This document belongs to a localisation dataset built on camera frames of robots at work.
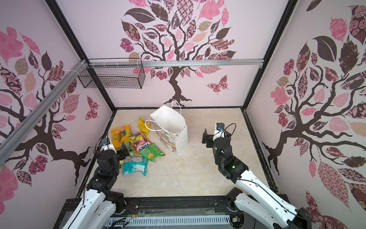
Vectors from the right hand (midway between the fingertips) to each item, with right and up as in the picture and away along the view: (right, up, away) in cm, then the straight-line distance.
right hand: (215, 129), depth 74 cm
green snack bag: (-38, -15, +14) cm, 43 cm away
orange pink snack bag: (-47, -10, +19) cm, 52 cm away
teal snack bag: (-48, -21, +10) cm, 53 cm away
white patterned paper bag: (-27, +1, +24) cm, 36 cm away
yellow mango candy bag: (-63, -6, +24) cm, 67 cm away
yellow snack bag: (-48, +1, +27) cm, 55 cm away
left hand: (-55, -11, +4) cm, 56 cm away
